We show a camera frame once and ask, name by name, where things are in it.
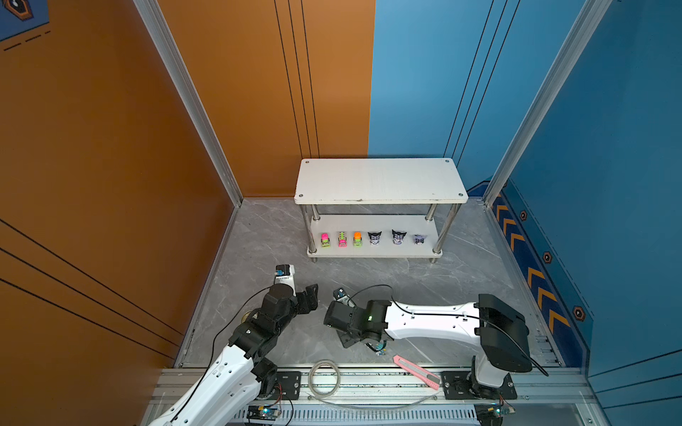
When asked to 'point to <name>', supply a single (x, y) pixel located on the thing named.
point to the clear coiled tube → (336, 387)
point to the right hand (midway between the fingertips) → (345, 331)
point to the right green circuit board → (492, 414)
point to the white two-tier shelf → (388, 208)
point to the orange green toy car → (357, 239)
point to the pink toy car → (342, 240)
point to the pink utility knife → (418, 373)
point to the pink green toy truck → (325, 240)
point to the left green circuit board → (263, 412)
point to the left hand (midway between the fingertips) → (308, 284)
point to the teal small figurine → (380, 352)
